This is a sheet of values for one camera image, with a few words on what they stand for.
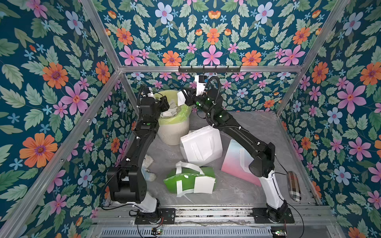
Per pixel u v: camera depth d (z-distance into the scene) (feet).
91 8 2.23
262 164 1.69
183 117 2.57
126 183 1.39
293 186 2.64
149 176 2.75
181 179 2.18
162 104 2.21
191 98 2.09
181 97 2.39
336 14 2.31
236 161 2.55
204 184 2.18
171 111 2.89
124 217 2.46
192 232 2.51
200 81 2.06
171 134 2.96
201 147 2.66
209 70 3.00
